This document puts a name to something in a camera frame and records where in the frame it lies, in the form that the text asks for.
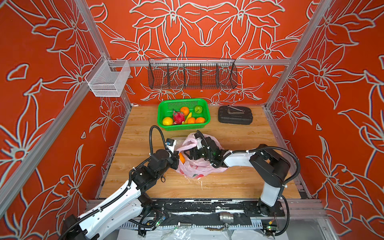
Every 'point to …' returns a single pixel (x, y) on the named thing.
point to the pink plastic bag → (199, 168)
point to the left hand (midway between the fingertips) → (178, 150)
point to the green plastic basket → (166, 106)
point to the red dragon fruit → (178, 117)
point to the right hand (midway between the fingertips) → (185, 151)
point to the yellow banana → (189, 116)
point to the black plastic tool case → (235, 115)
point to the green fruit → (198, 109)
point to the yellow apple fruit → (167, 121)
